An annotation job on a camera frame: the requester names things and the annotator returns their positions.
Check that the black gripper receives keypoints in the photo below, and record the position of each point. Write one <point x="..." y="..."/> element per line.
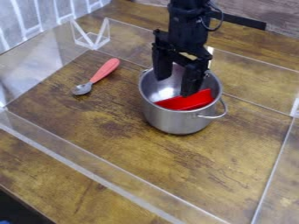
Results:
<point x="186" y="37"/>

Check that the red plastic block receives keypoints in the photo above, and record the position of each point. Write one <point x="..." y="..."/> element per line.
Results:
<point x="187" y="103"/>

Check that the silver metal pot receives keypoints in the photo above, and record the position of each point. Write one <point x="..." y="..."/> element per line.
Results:
<point x="179" y="122"/>

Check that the black wall strip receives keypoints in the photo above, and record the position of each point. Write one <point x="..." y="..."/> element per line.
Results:
<point x="249" y="22"/>

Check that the clear acrylic triangle bracket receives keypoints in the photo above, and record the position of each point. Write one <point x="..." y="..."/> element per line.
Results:
<point x="90" y="39"/>

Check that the spoon with red handle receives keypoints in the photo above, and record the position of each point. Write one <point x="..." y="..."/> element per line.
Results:
<point x="102" y="73"/>

